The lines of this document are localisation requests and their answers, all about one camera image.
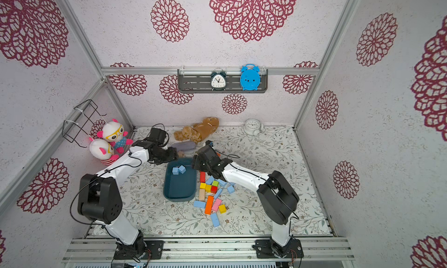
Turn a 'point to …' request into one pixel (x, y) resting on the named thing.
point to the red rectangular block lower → (202, 176)
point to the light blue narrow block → (217, 193)
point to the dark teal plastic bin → (180, 187)
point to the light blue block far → (215, 219)
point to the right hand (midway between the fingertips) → (193, 161)
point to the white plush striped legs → (102, 150)
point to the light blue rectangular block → (210, 180)
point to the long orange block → (209, 205)
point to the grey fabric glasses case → (184, 145)
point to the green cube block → (215, 183)
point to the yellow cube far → (222, 208)
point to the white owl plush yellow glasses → (113, 131)
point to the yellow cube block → (203, 185)
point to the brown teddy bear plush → (197, 132)
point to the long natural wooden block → (202, 194)
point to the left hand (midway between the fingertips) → (173, 158)
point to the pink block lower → (216, 204)
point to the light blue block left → (199, 204)
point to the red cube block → (213, 189)
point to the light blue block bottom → (230, 189)
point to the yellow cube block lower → (208, 188)
